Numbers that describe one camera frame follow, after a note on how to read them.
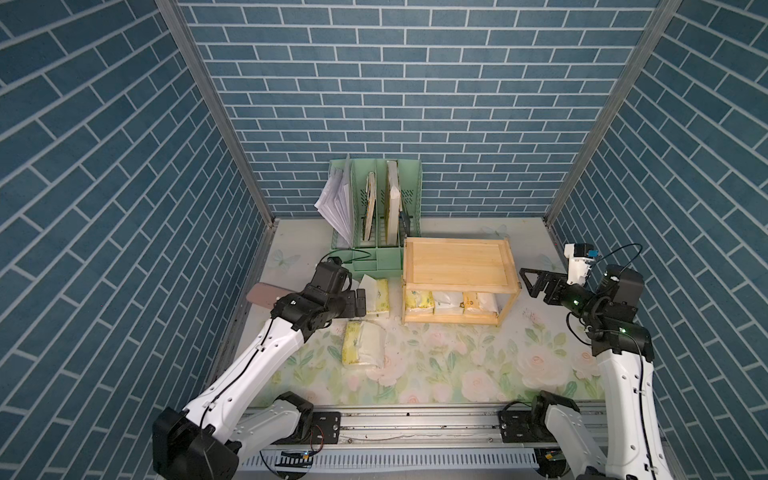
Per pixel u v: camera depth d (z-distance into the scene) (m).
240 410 0.42
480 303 0.91
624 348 0.47
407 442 0.73
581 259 0.62
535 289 0.64
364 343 0.85
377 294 0.94
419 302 0.90
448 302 0.89
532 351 0.87
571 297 0.62
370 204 0.99
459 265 0.81
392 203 0.94
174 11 0.69
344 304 0.69
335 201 0.91
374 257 1.01
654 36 0.74
